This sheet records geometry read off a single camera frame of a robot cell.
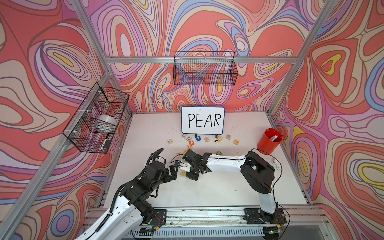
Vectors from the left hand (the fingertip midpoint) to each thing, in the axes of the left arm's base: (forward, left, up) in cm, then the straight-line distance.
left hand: (172, 170), depth 76 cm
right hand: (+3, -10, -14) cm, 17 cm away
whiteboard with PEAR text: (+36, -18, 0) cm, 40 cm away
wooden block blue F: (+26, +5, -11) cm, 29 cm away
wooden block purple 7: (+26, -27, -11) cm, 39 cm away
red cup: (+21, -59, -4) cm, 63 cm away
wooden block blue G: (+29, -8, -11) cm, 32 cm away
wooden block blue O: (+30, -4, -11) cm, 33 cm away
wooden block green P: (+1, -5, -5) cm, 7 cm away
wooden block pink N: (+27, -21, -10) cm, 36 cm away
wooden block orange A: (+25, -41, -11) cm, 49 cm away
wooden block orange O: (+21, -8, -11) cm, 25 cm away
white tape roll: (+15, +31, +20) cm, 40 cm away
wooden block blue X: (+30, -36, -11) cm, 48 cm away
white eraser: (+8, -61, -10) cm, 63 cm away
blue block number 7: (+29, -15, -12) cm, 34 cm away
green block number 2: (+17, -27, -11) cm, 34 cm away
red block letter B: (+25, -10, -11) cm, 29 cm away
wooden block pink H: (+2, -4, +12) cm, 13 cm away
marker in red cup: (+22, -61, -1) cm, 65 cm away
